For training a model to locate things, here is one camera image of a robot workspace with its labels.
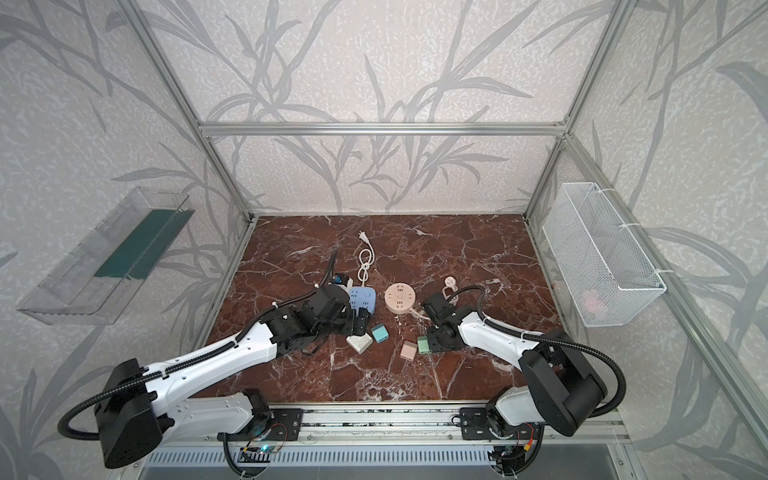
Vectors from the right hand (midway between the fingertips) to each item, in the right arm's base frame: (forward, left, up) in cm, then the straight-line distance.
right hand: (438, 333), depth 89 cm
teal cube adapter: (-1, +17, +2) cm, 17 cm away
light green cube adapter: (-4, +5, +2) cm, 7 cm away
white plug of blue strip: (+37, +26, +1) cm, 45 cm away
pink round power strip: (+10, +12, +3) cm, 16 cm away
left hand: (+2, +21, +13) cm, 25 cm away
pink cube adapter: (-5, +9, +2) cm, 11 cm away
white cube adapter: (-4, +23, +2) cm, 23 cm away
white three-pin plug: (+17, -5, +2) cm, 18 cm away
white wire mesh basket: (-3, -32, +34) cm, 47 cm away
